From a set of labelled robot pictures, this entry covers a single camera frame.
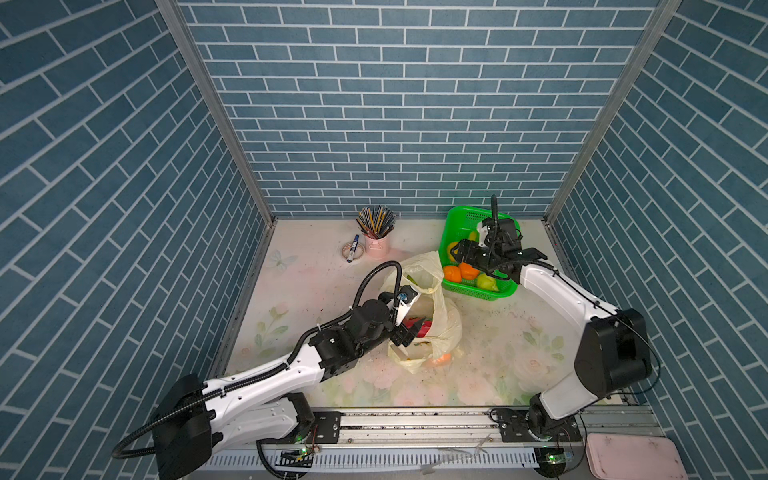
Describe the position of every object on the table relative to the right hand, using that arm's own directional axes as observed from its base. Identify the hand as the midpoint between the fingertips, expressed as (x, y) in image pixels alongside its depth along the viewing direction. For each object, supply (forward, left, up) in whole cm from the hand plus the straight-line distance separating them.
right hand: (457, 250), depth 88 cm
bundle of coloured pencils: (+16, +27, -6) cm, 32 cm away
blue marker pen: (+9, +36, -14) cm, 39 cm away
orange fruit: (-1, 0, -11) cm, 11 cm away
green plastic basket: (+24, -4, -13) cm, 28 cm away
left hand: (-21, +12, +1) cm, 24 cm away
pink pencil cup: (+8, +25, -10) cm, 28 cm away
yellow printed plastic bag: (-10, +10, +2) cm, 14 cm away
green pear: (-2, -11, -13) cm, 17 cm away
